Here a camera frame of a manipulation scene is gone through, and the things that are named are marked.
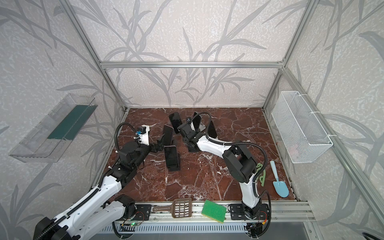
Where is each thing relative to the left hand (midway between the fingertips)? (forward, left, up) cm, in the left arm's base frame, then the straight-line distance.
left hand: (158, 133), depth 76 cm
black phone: (-2, -4, -21) cm, 22 cm away
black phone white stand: (+18, -30, -22) cm, 41 cm away
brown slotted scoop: (-30, -12, -24) cm, 40 cm away
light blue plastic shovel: (-20, -67, -22) cm, 73 cm away
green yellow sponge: (-31, -29, -21) cm, 48 cm away
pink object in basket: (-8, -68, -2) cm, 69 cm away
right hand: (+12, -15, -14) cm, 24 cm away
